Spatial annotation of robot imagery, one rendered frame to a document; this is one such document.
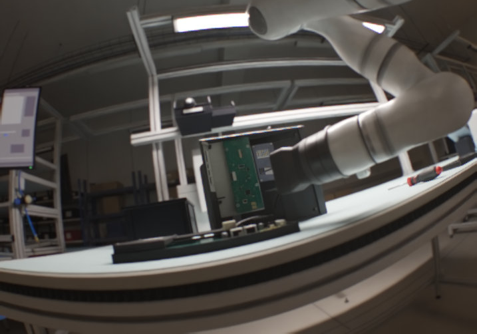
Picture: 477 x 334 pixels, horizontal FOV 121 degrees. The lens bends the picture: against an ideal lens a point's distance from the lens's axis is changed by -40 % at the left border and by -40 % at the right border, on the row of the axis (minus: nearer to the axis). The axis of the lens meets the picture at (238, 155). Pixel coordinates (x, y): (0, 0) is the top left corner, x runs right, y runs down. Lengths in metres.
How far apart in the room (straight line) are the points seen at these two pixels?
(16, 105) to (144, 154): 3.74
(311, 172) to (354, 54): 0.17
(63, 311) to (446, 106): 0.49
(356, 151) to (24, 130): 1.54
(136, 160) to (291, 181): 4.72
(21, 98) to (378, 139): 1.64
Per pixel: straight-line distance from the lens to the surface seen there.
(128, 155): 5.08
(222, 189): 0.47
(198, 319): 0.26
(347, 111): 1.44
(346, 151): 0.30
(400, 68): 0.30
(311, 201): 0.51
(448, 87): 0.28
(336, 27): 0.36
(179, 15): 1.05
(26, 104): 1.59
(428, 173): 0.52
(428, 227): 0.42
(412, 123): 0.28
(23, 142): 1.52
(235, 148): 0.48
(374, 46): 0.31
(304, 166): 0.33
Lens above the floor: 1.04
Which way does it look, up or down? 15 degrees up
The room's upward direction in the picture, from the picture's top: 12 degrees counter-clockwise
